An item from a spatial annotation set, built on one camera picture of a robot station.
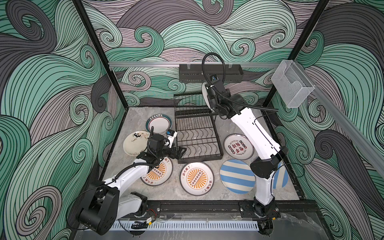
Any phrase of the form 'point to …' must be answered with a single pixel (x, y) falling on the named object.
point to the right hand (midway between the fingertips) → (218, 95)
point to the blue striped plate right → (281, 177)
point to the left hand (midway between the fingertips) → (180, 145)
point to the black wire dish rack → (197, 130)
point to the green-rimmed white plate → (161, 122)
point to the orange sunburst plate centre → (197, 178)
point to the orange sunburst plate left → (160, 174)
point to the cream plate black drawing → (135, 142)
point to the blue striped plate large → (237, 176)
